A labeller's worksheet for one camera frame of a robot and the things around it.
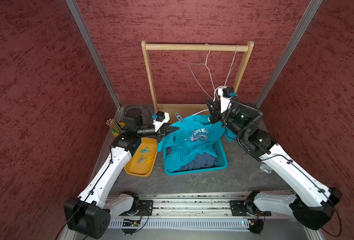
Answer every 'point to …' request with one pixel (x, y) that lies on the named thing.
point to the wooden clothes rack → (162, 110)
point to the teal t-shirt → (195, 134)
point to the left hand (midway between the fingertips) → (176, 129)
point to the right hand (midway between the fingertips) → (205, 103)
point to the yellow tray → (141, 163)
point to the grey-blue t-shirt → (200, 160)
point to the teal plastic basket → (223, 163)
